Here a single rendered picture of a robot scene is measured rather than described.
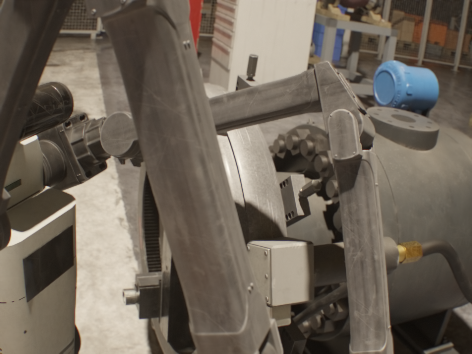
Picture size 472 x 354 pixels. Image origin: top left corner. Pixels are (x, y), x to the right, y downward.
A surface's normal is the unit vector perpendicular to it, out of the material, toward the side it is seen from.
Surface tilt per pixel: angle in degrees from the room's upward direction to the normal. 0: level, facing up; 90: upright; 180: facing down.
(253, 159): 37
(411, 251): 60
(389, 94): 90
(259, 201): 48
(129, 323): 0
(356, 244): 71
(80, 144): 80
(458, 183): 42
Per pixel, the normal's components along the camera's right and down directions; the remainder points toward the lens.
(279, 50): 0.27, 0.38
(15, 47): -0.27, 0.34
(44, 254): 0.94, 0.22
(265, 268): -0.92, 0.04
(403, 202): 0.36, -0.31
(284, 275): 0.39, 0.00
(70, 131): 0.87, -0.27
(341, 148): -0.43, -0.07
